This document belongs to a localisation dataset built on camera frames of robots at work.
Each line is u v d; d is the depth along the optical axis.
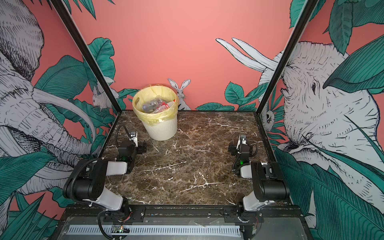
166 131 0.93
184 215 0.75
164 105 0.88
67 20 0.73
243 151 0.71
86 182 0.45
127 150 0.73
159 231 0.70
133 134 0.82
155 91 0.98
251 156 0.77
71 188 0.43
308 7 0.69
